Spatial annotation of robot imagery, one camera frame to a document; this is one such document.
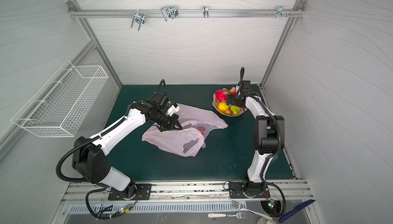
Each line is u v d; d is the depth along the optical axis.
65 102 0.70
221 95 1.01
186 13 0.79
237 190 0.73
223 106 0.99
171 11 0.77
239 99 0.73
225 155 0.84
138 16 0.78
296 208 0.69
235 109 0.96
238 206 0.69
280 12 0.76
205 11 0.78
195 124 0.82
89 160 0.42
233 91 1.07
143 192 0.74
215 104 1.04
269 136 0.50
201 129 0.96
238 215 0.68
